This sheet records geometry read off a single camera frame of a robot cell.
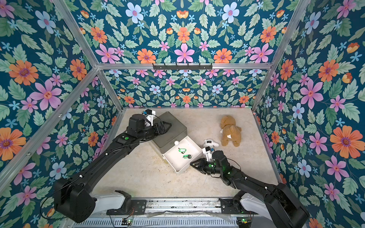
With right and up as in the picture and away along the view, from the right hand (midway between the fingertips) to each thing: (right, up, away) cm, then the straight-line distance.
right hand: (191, 165), depth 77 cm
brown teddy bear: (+24, +18, +11) cm, 33 cm away
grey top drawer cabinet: (-9, +18, +7) cm, 21 cm away
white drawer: (-7, +4, +8) cm, 11 cm away
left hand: (-13, +22, 0) cm, 26 cm away
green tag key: (-6, +7, +9) cm, 12 cm away
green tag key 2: (-3, +3, +7) cm, 8 cm away
